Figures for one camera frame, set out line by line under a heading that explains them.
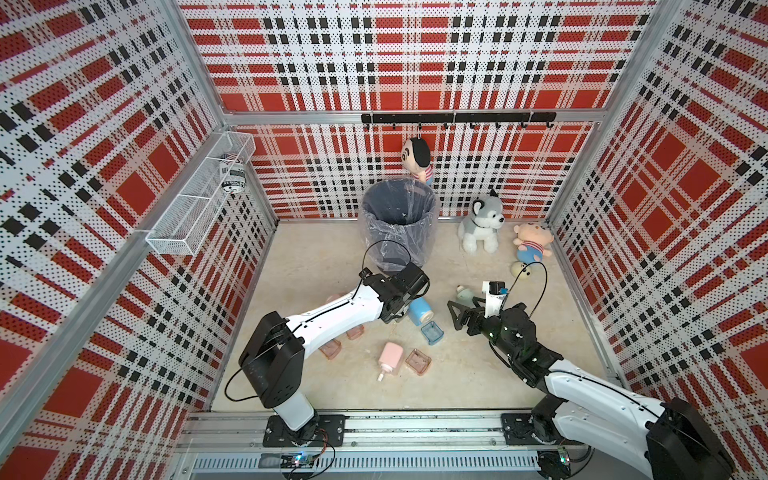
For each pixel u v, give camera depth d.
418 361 0.85
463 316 0.72
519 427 0.73
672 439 0.40
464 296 0.90
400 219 1.03
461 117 0.89
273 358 0.43
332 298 0.53
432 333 0.91
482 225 1.02
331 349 0.89
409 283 0.64
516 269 1.02
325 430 0.73
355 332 0.91
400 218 1.02
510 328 0.61
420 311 0.87
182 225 0.89
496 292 0.69
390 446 0.73
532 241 1.07
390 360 0.80
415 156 0.91
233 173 0.78
